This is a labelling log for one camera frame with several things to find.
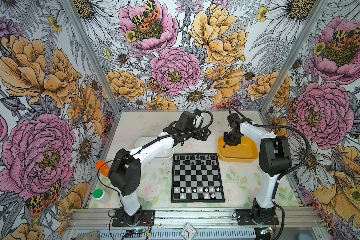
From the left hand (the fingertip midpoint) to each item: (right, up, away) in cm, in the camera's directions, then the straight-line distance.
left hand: (202, 133), depth 85 cm
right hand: (+18, -9, +11) cm, 23 cm away
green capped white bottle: (-50, -29, -12) cm, 59 cm away
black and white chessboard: (-3, -25, +1) cm, 25 cm away
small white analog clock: (-8, -44, -16) cm, 47 cm away
